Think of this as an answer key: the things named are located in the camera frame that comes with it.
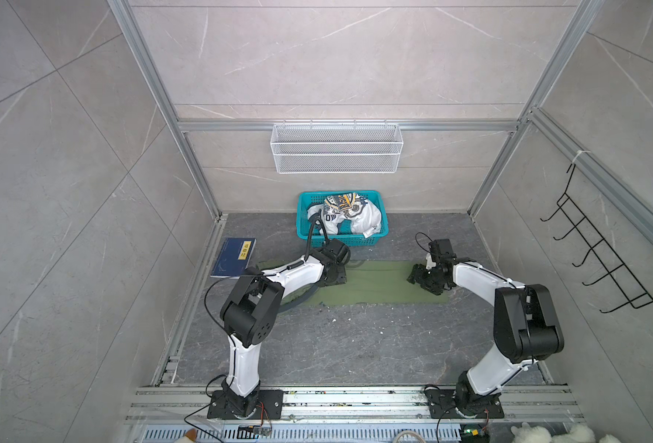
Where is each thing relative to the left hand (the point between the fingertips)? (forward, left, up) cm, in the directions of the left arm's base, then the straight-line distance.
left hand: (342, 273), depth 96 cm
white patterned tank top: (+24, -9, +5) cm, 26 cm away
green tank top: (-7, -8, +4) cm, 11 cm away
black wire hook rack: (-25, -63, +28) cm, 73 cm away
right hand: (-3, -27, -2) cm, 27 cm away
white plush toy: (-48, -56, 0) cm, 74 cm away
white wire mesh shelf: (+39, 0, +25) cm, 46 cm away
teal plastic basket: (+24, -2, -4) cm, 24 cm away
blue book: (+11, +42, -3) cm, 43 cm away
